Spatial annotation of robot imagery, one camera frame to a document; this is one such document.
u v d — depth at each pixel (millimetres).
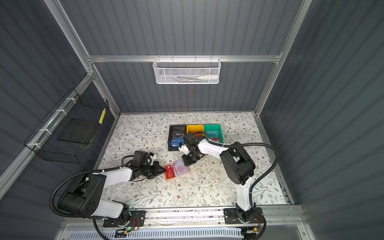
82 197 439
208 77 863
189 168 901
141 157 742
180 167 912
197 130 1061
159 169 852
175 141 1014
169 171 889
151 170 790
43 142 612
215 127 1031
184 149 864
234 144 548
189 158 806
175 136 1049
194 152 733
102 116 839
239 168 512
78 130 725
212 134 998
